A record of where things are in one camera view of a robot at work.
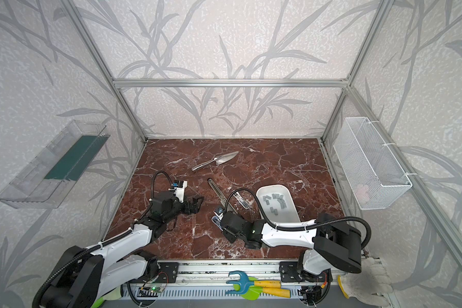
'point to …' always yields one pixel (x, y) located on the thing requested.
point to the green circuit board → (155, 289)
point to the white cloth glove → (368, 285)
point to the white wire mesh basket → (374, 176)
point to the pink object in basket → (362, 192)
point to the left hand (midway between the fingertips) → (198, 191)
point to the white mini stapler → (243, 202)
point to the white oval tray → (278, 204)
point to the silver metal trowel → (219, 160)
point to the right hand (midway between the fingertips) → (225, 217)
